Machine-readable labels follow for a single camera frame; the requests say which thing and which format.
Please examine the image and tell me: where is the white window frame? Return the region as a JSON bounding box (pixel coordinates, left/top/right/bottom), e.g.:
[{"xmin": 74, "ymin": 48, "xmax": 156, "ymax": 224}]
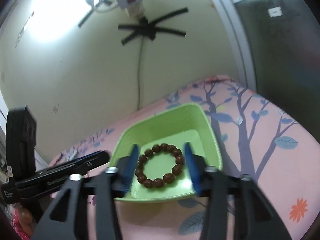
[{"xmin": 199, "ymin": 0, "xmax": 258, "ymax": 93}]

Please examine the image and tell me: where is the black tape cross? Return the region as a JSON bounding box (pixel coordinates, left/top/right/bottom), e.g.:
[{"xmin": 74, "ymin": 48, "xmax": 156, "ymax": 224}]
[{"xmin": 117, "ymin": 7, "xmax": 188, "ymax": 47}]

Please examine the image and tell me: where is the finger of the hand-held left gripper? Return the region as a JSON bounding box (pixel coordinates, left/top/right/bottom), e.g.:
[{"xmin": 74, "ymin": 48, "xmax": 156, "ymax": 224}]
[{"xmin": 47, "ymin": 150, "xmax": 111, "ymax": 178}]

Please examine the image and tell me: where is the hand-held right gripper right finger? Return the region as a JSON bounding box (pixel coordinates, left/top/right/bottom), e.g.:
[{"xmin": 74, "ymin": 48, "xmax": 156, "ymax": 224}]
[{"xmin": 184, "ymin": 142, "xmax": 293, "ymax": 240}]

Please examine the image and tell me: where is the green plastic basket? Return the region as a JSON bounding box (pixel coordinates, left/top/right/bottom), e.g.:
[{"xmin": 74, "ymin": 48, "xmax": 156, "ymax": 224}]
[{"xmin": 108, "ymin": 103, "xmax": 223, "ymax": 202}]

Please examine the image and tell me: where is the pink tree-print bedsheet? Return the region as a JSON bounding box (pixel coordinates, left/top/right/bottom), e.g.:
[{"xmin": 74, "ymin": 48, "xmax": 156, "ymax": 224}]
[{"xmin": 49, "ymin": 74, "xmax": 320, "ymax": 240}]

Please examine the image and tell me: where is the wall power cable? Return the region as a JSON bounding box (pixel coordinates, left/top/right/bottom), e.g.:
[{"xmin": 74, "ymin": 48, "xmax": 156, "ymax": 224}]
[{"xmin": 137, "ymin": 37, "xmax": 145, "ymax": 111}]

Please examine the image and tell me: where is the black tape strip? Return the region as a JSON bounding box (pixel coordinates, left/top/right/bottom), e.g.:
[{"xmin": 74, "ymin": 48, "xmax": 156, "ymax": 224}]
[{"xmin": 78, "ymin": 9, "xmax": 97, "ymax": 28}]

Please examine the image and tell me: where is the white glass sticker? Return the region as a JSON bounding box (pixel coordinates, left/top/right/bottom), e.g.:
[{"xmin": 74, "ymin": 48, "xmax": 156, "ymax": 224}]
[{"xmin": 267, "ymin": 7, "xmax": 282, "ymax": 18}]

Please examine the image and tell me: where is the brown bead bracelet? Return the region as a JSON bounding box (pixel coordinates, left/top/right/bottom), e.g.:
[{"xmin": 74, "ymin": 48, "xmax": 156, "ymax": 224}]
[{"xmin": 134, "ymin": 143, "xmax": 186, "ymax": 188}]

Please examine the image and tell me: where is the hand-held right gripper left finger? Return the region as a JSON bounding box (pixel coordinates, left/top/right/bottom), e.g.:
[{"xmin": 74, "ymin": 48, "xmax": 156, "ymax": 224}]
[{"xmin": 30, "ymin": 144, "xmax": 140, "ymax": 240}]

